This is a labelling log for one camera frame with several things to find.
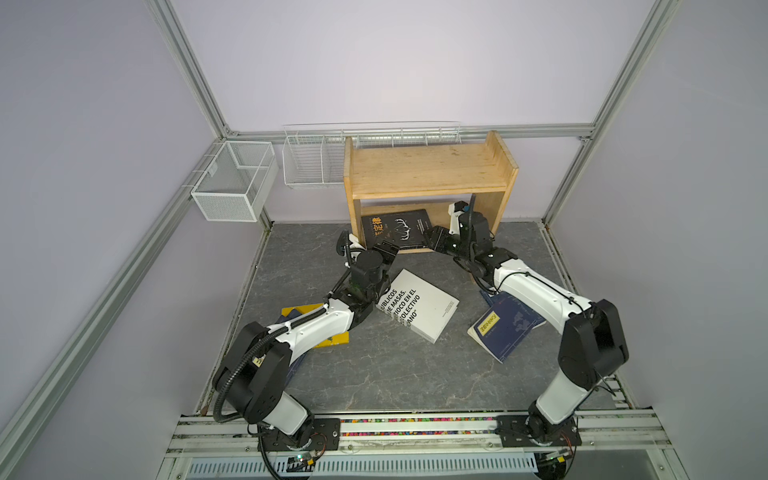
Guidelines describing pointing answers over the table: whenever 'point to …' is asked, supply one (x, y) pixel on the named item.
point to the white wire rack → (314, 153)
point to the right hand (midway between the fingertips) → (427, 235)
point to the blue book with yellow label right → (502, 328)
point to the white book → (418, 305)
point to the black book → (407, 228)
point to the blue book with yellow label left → (292, 368)
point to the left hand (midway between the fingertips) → (396, 238)
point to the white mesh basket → (237, 181)
